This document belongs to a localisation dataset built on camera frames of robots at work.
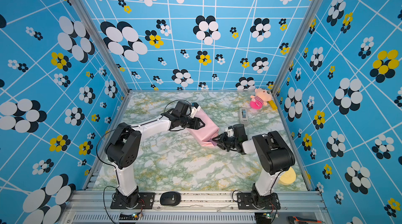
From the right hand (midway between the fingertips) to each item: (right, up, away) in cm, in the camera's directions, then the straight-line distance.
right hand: (214, 140), depth 92 cm
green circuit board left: (-42, -31, -20) cm, 56 cm away
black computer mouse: (-22, -23, -20) cm, 37 cm away
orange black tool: (+33, -29, -24) cm, 51 cm away
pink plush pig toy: (+34, +27, +15) cm, 46 cm away
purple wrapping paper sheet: (-5, +4, -5) cm, 9 cm away
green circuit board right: (+22, -29, -23) cm, 43 cm away
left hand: (-6, +10, -1) cm, 12 cm away
